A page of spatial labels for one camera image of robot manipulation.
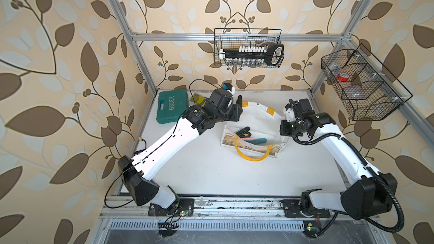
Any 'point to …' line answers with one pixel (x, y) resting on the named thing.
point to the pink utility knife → (248, 138)
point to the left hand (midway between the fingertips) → (237, 107)
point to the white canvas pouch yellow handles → (256, 135)
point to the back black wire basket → (218, 46)
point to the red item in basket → (343, 77)
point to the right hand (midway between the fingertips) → (280, 130)
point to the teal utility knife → (256, 140)
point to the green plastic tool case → (171, 105)
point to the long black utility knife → (244, 133)
